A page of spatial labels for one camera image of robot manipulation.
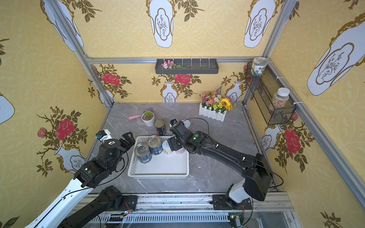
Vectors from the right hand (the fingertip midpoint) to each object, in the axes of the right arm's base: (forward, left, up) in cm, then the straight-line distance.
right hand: (178, 136), depth 81 cm
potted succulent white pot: (+19, +24, -8) cm, 31 cm away
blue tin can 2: (-1, +15, -6) cm, 16 cm away
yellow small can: (-2, +8, -11) cm, 14 cm away
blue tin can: (-8, +20, -7) cm, 23 cm away
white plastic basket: (-12, +2, -14) cm, 19 cm away
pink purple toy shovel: (+35, +28, -17) cm, 48 cm away
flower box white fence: (+27, -22, -3) cm, 35 cm away
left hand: (-6, +28, +7) cm, 30 cm away
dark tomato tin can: (+12, +13, -7) cm, 20 cm away
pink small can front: (-11, -3, +4) cm, 12 cm away
